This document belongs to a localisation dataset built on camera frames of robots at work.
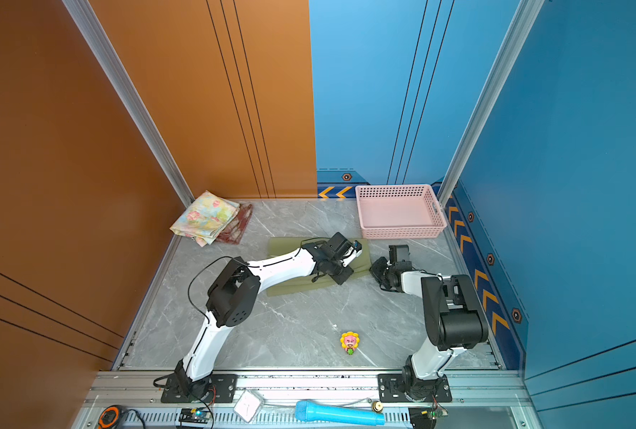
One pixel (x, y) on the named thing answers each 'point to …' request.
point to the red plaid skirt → (235, 230)
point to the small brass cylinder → (377, 407)
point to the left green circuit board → (200, 415)
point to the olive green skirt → (287, 245)
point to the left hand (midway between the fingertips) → (348, 270)
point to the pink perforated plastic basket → (399, 211)
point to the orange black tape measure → (108, 416)
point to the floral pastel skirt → (205, 218)
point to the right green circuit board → (433, 415)
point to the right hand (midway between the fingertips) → (368, 268)
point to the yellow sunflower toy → (349, 340)
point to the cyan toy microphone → (306, 412)
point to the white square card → (247, 406)
